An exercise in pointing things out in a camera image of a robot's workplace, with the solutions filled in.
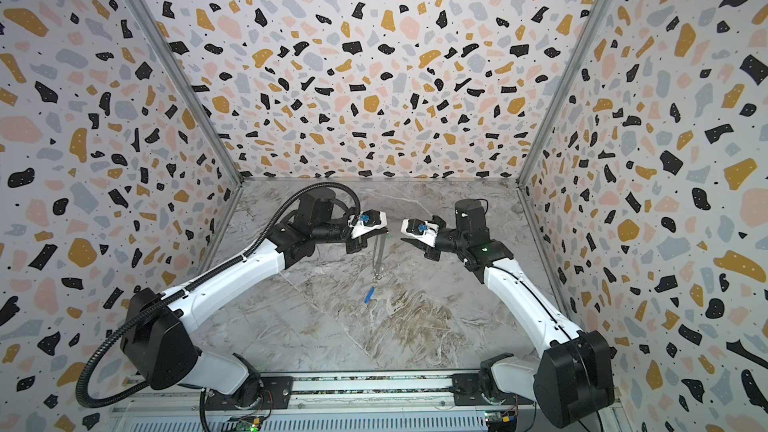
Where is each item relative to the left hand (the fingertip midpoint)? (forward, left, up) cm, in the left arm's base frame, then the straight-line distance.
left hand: (388, 221), depth 74 cm
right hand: (0, -5, -2) cm, 5 cm away
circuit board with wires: (-38, +33, -28) cm, 58 cm away
